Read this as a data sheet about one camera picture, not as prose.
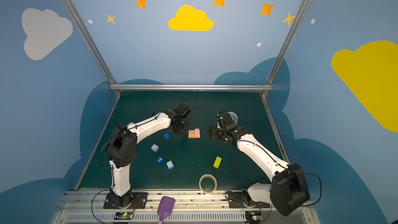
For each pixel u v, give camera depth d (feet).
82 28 2.76
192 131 3.22
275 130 3.50
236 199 2.46
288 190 1.33
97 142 3.28
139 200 2.46
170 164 2.75
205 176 2.64
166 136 3.12
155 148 2.95
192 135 3.16
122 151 1.63
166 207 2.37
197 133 3.17
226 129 2.09
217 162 2.83
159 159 2.83
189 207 2.41
